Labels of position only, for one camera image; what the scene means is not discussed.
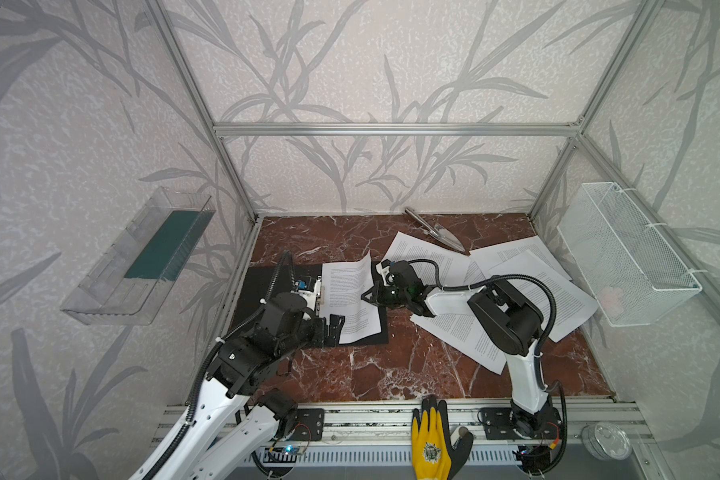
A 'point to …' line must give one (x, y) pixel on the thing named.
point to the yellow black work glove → (432, 452)
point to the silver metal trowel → (436, 231)
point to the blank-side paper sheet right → (571, 305)
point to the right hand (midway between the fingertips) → (360, 288)
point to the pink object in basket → (611, 300)
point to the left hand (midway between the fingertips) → (333, 309)
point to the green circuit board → (287, 454)
